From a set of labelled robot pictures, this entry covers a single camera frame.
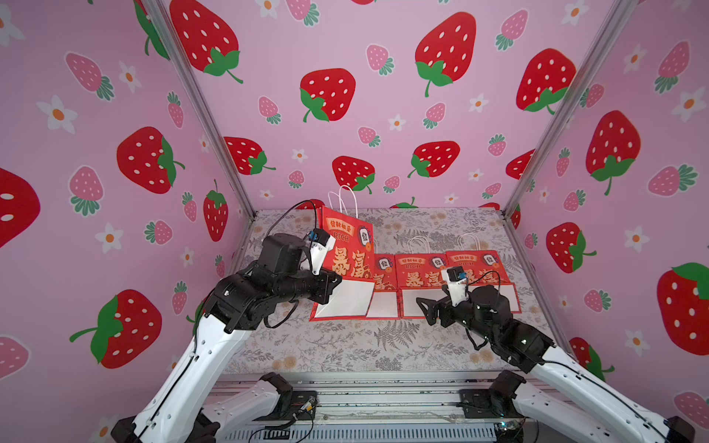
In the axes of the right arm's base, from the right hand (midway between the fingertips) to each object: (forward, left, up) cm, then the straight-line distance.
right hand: (435, 291), depth 74 cm
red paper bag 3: (+1, +22, +12) cm, 25 cm away
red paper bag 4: (+5, +13, -19) cm, 24 cm away
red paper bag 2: (+16, +1, -19) cm, 25 cm away
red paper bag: (+22, -24, -19) cm, 38 cm away
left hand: (-5, +24, +13) cm, 27 cm away
